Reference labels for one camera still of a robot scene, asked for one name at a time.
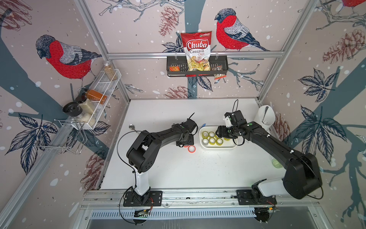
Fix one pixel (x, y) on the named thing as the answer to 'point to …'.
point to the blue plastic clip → (204, 125)
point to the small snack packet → (218, 76)
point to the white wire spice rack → (104, 85)
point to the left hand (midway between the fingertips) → (190, 139)
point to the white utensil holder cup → (265, 117)
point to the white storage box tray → (208, 139)
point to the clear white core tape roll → (205, 142)
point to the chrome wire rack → (64, 135)
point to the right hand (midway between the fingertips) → (219, 131)
